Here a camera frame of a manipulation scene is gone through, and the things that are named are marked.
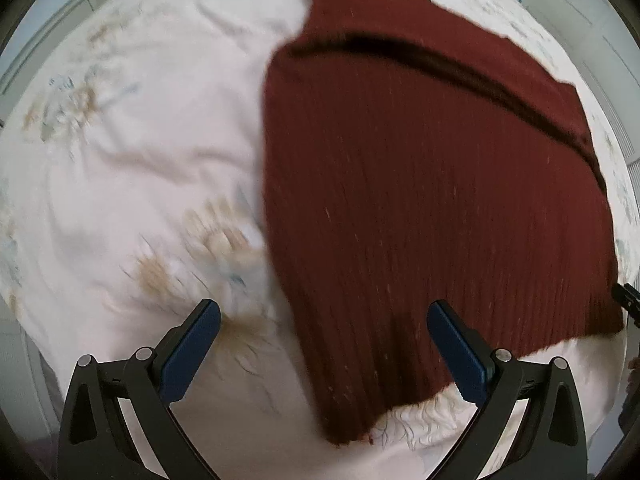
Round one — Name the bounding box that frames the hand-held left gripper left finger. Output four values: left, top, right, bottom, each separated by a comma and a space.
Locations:
57, 298, 222, 480

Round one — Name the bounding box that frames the white slatted cabinet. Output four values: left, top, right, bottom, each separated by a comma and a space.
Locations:
0, 0, 151, 126

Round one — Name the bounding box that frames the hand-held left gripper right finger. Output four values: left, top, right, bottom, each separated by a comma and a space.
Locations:
426, 300, 588, 480

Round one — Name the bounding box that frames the white wardrobe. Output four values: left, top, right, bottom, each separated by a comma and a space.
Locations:
520, 0, 640, 166

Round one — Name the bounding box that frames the dark red knit sweater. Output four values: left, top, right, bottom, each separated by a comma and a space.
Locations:
261, 0, 626, 446

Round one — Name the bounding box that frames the floral white duvet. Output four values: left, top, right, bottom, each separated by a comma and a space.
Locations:
0, 0, 632, 480

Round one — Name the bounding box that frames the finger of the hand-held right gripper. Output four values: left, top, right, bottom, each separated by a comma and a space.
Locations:
611, 282, 640, 332

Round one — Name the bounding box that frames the person's right hand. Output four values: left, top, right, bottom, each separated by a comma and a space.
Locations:
625, 355, 640, 397

